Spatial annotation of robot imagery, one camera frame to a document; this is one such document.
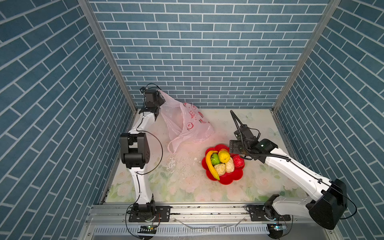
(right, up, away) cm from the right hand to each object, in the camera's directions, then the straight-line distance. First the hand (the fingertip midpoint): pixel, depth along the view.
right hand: (234, 144), depth 81 cm
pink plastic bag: (-29, +12, +13) cm, 33 cm away
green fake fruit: (-10, -10, +6) cm, 15 cm away
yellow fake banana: (-14, -11, +4) cm, 18 cm away
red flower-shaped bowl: (-4, -19, 0) cm, 20 cm away
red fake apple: (+3, -11, +3) cm, 12 cm away
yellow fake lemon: (-5, -7, +1) cm, 9 cm away
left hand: (-46, +29, +16) cm, 57 cm away
